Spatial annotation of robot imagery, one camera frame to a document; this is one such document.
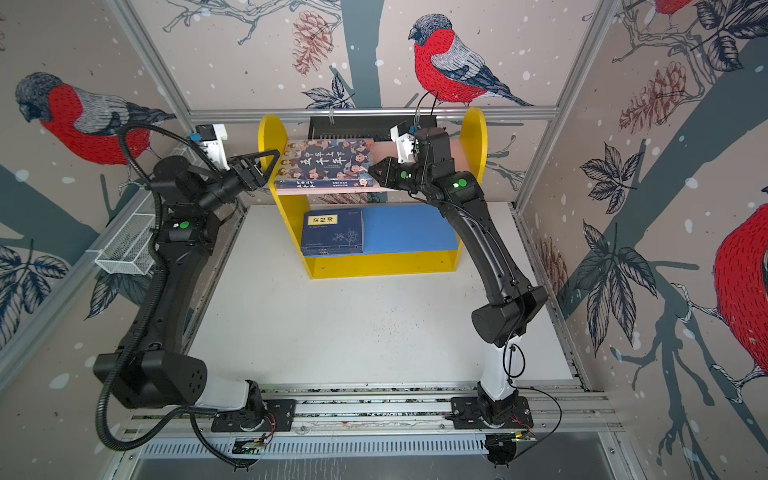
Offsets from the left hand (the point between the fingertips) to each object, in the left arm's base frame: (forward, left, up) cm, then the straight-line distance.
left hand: (269, 152), depth 63 cm
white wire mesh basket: (-11, +37, -19) cm, 43 cm away
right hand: (+2, -20, -7) cm, 21 cm away
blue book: (+3, -8, -31) cm, 32 cm away
